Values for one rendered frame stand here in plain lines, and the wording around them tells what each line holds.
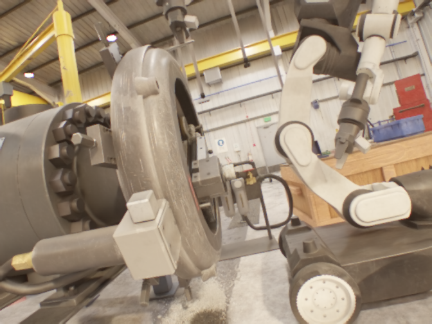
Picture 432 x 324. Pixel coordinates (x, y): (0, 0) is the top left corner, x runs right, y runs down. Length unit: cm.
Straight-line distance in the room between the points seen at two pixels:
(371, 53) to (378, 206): 52
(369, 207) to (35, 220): 103
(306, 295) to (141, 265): 53
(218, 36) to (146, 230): 1290
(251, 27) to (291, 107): 1225
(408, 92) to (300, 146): 367
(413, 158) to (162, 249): 160
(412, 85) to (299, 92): 359
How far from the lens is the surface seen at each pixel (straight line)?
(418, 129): 204
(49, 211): 75
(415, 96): 449
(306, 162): 92
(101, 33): 73
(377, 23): 106
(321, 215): 157
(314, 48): 102
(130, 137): 51
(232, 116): 1178
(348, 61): 107
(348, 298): 87
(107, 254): 50
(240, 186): 160
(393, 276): 94
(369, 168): 166
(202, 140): 96
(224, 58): 1198
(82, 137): 46
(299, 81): 99
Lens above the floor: 53
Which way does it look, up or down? 4 degrees up
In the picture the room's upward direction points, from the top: 13 degrees counter-clockwise
